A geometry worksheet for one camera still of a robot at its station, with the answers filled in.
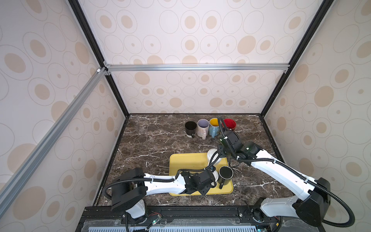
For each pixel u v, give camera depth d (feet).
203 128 3.22
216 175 2.61
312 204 1.26
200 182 1.98
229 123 3.30
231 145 1.87
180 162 3.07
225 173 2.56
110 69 2.96
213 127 3.26
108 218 2.39
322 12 2.29
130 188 1.53
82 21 2.35
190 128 3.28
